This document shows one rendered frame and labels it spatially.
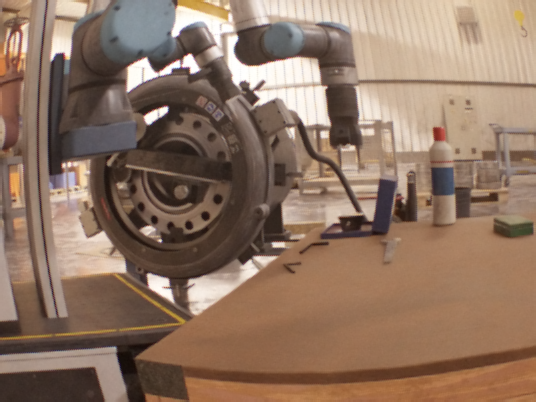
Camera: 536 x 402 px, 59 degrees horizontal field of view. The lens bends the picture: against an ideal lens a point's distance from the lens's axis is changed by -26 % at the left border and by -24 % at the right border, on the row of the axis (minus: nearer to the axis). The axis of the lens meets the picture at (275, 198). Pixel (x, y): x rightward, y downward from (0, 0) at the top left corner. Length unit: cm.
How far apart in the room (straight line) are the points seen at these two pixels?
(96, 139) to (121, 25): 26
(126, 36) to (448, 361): 77
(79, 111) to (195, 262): 109
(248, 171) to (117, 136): 94
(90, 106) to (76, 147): 9
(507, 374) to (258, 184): 163
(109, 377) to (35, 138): 57
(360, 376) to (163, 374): 19
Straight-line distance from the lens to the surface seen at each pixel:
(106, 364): 119
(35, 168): 128
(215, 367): 55
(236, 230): 206
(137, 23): 103
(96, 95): 117
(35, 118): 129
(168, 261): 217
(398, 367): 51
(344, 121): 136
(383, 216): 128
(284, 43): 128
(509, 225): 113
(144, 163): 215
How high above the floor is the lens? 66
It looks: 5 degrees down
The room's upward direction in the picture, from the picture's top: 4 degrees counter-clockwise
